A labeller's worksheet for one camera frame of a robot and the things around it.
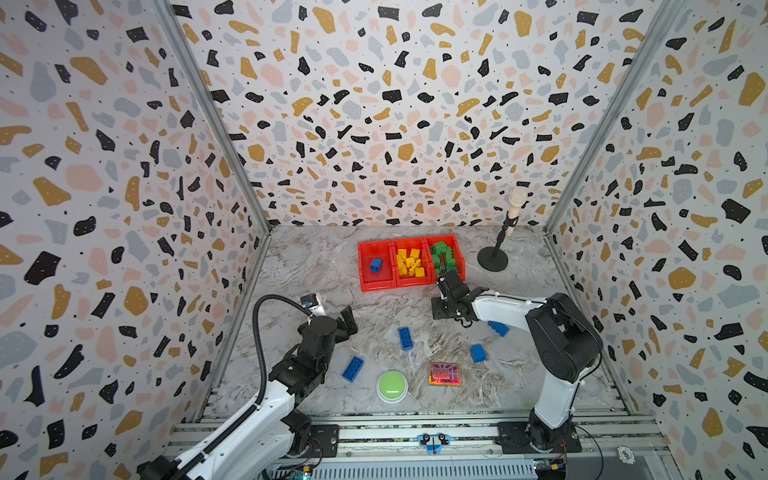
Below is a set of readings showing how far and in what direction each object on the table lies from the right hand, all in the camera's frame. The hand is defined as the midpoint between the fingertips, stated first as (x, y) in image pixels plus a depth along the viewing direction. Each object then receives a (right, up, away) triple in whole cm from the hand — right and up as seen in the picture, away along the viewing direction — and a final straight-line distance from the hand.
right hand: (438, 301), depth 97 cm
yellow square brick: (-12, +11, +8) cm, 18 cm away
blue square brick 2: (-21, +11, +9) cm, 26 cm away
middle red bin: (-8, +12, +10) cm, 18 cm away
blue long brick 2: (-10, -11, -6) cm, 16 cm away
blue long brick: (-25, -17, -13) cm, 33 cm away
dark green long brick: (+1, +13, +12) cm, 18 cm away
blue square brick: (+11, -14, -8) cm, 20 cm away
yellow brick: (-5, +9, +8) cm, 13 cm away
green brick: (+3, +18, +13) cm, 22 cm away
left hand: (-28, 0, -16) cm, 32 cm away
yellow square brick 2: (-7, +16, +13) cm, 22 cm away
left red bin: (-17, +7, +9) cm, 21 cm away
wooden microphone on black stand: (+23, +14, +16) cm, 31 cm away
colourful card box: (0, -18, -13) cm, 23 cm away
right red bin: (+4, +15, +13) cm, 20 cm away
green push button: (-15, -21, -15) cm, 30 cm away
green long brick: (+6, +13, +10) cm, 17 cm away
